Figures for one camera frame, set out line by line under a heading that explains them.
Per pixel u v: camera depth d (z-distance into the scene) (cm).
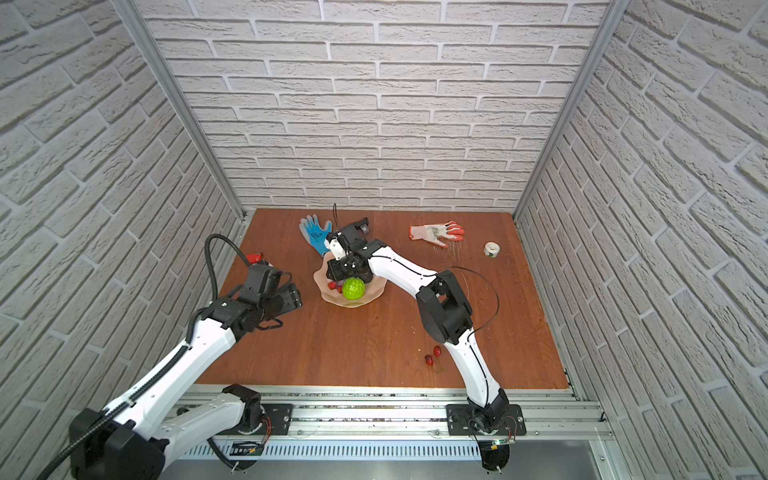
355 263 70
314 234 112
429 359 83
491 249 107
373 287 96
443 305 56
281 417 74
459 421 74
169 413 43
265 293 61
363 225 118
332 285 95
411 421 76
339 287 95
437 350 84
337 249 83
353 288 90
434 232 114
